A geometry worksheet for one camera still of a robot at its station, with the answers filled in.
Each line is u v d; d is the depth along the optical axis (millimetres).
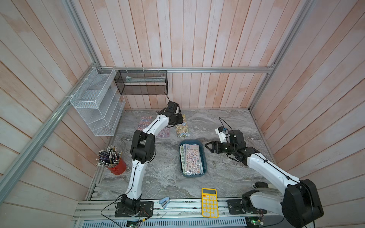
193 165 857
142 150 596
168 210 746
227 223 701
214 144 743
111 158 748
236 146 648
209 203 745
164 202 746
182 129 1073
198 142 975
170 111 811
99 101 726
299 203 401
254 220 710
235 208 734
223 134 761
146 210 732
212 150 752
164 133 1044
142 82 1021
